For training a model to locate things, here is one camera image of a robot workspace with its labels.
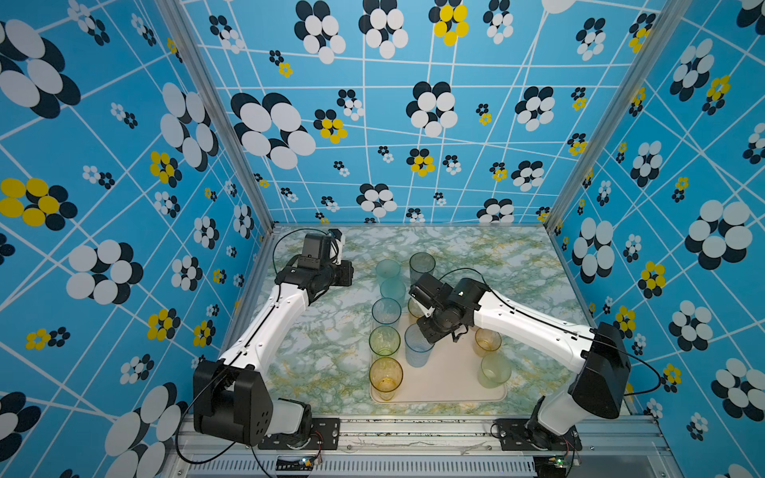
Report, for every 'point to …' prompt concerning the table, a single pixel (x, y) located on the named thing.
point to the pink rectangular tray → (451, 374)
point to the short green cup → (494, 370)
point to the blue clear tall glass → (385, 312)
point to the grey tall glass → (420, 263)
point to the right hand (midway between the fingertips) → (429, 329)
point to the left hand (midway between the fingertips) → (351, 267)
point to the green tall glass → (384, 341)
